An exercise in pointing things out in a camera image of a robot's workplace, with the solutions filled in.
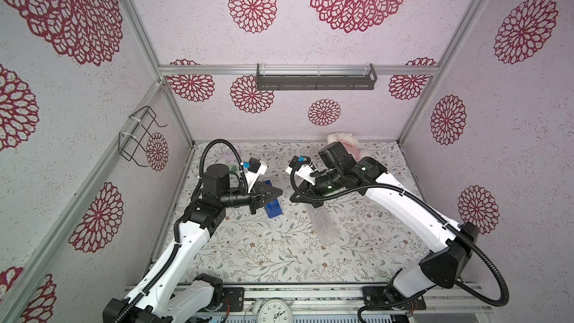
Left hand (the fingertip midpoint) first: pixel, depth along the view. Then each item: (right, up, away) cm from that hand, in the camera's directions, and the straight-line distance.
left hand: (279, 194), depth 67 cm
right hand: (+4, -1, +1) cm, 4 cm away
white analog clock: (-1, -36, +1) cm, 36 cm away
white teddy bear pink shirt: (+33, +19, +43) cm, 57 cm away
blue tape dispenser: (-3, -9, +23) cm, 25 cm away
